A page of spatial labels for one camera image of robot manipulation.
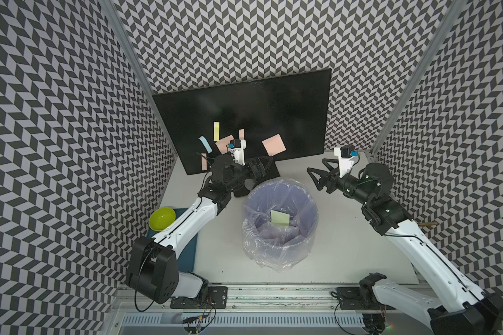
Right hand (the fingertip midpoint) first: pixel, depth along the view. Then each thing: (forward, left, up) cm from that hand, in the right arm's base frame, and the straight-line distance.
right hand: (315, 169), depth 68 cm
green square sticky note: (-7, +11, -22) cm, 25 cm away
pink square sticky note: (+17, +13, -4) cm, 21 cm away
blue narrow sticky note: (+14, +39, -1) cm, 42 cm away
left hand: (+7, +16, -4) cm, 18 cm away
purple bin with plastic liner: (-23, +15, -7) cm, 28 cm away
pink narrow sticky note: (+17, +26, +1) cm, 31 cm away
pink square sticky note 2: (+15, +33, -2) cm, 36 cm away
